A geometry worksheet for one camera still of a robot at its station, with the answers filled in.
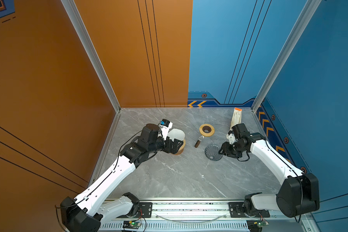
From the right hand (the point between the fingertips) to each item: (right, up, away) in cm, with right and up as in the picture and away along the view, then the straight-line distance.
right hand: (221, 153), depth 83 cm
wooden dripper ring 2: (-6, +10, +7) cm, 13 cm away
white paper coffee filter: (-27, +11, +4) cm, 29 cm away
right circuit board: (+13, -33, -13) cm, 38 cm away
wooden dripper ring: (-23, +2, +4) cm, 23 cm away
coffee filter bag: (+17, +21, +19) cm, 33 cm away
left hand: (-26, +9, -11) cm, 30 cm away
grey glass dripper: (-3, -1, +9) cm, 9 cm away
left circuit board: (-48, -32, -12) cm, 59 cm away
